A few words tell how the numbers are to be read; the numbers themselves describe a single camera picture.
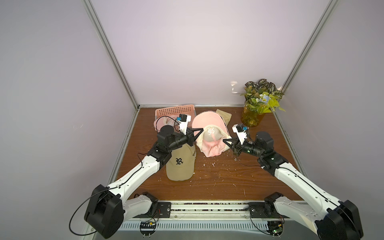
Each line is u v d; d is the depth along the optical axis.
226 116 1.14
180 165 0.85
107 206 0.39
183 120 0.63
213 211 0.74
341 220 0.38
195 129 0.69
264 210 0.71
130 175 0.47
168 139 0.57
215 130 0.73
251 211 0.73
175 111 1.14
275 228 0.71
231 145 0.71
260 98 0.92
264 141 0.57
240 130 0.63
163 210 0.73
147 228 0.71
